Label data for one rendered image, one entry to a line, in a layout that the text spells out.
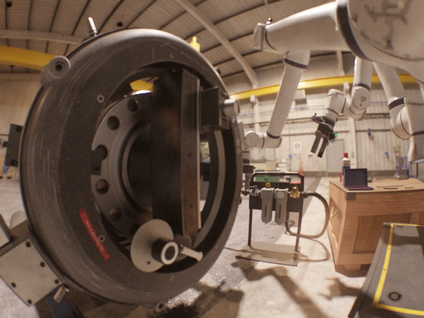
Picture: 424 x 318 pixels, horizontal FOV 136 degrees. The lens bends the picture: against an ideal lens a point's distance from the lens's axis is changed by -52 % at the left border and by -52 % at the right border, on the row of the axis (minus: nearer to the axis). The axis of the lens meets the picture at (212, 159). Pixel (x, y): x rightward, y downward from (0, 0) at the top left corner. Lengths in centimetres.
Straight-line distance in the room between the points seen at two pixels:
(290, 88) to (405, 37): 71
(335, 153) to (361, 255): 1000
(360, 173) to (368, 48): 99
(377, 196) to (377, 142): 1051
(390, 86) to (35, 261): 132
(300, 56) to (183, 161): 67
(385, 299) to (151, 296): 51
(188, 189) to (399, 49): 45
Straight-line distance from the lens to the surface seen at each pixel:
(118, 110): 46
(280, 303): 89
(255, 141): 99
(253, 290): 95
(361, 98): 83
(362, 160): 1126
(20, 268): 33
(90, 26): 52
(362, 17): 31
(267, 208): 119
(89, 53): 33
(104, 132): 43
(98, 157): 41
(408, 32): 27
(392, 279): 57
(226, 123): 47
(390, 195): 112
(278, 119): 96
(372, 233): 116
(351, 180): 123
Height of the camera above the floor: 60
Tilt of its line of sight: 3 degrees up
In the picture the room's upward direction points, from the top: straight up
